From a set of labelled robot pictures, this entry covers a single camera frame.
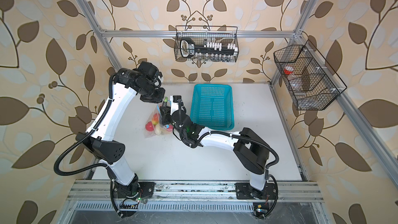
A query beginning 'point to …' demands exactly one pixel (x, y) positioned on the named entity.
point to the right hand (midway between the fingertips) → (161, 108)
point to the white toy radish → (158, 130)
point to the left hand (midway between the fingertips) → (163, 98)
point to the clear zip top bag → (154, 126)
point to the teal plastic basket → (212, 106)
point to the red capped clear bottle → (288, 71)
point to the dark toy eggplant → (165, 101)
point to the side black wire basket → (311, 83)
